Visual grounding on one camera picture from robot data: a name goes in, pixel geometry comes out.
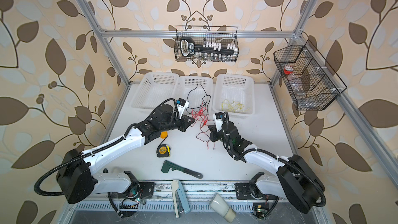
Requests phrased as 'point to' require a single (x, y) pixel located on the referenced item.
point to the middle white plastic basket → (197, 91)
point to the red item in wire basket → (288, 70)
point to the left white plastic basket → (155, 88)
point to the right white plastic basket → (233, 93)
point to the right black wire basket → (313, 83)
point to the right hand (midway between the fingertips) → (209, 127)
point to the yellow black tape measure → (164, 151)
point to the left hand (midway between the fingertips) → (196, 119)
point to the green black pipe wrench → (168, 165)
